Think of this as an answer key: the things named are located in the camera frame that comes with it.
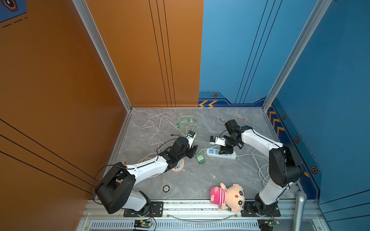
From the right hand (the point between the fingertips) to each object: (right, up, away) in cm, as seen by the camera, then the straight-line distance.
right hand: (221, 146), depth 92 cm
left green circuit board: (-44, -35, -21) cm, 60 cm away
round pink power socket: (-26, -12, -6) cm, 30 cm away
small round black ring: (-34, -22, -11) cm, 42 cm away
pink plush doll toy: (+1, -21, -22) cm, 30 cm away
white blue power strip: (-5, -4, 0) cm, 6 cm away
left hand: (-18, +4, -6) cm, 19 cm away
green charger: (-14, -7, -3) cm, 16 cm away
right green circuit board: (+18, -35, -21) cm, 44 cm away
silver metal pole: (+37, -24, -18) cm, 47 cm away
